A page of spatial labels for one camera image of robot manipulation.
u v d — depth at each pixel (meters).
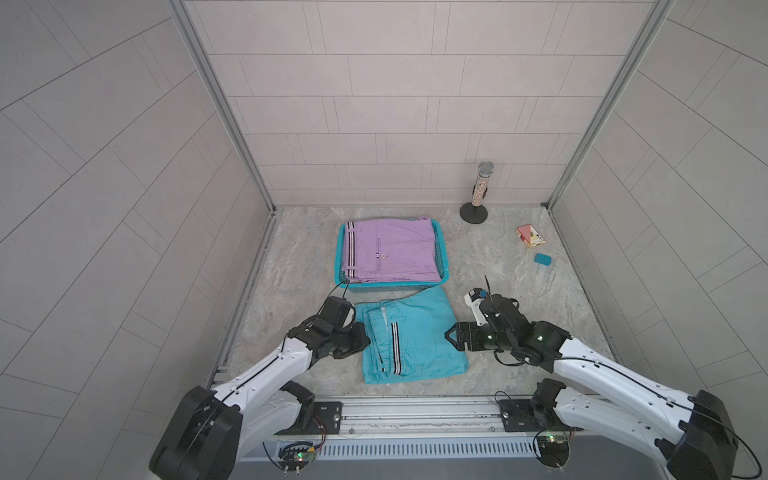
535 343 0.55
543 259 1.02
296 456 0.65
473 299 0.71
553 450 0.68
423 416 0.72
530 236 1.05
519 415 0.70
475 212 1.15
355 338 0.73
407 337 0.82
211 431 0.39
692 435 0.39
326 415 0.71
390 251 0.94
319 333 0.64
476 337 0.68
